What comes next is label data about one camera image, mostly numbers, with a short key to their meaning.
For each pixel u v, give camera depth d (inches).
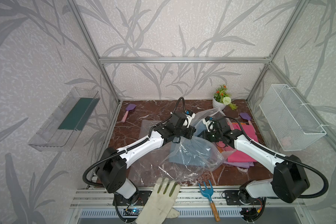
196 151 27.9
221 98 40.2
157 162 34.2
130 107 45.8
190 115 27.8
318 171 15.5
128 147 18.5
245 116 42.7
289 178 16.5
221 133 25.4
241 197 25.9
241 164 32.0
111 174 16.6
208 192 29.7
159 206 27.9
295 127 24.4
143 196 29.2
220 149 28.2
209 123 30.3
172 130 24.4
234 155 29.2
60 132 24.9
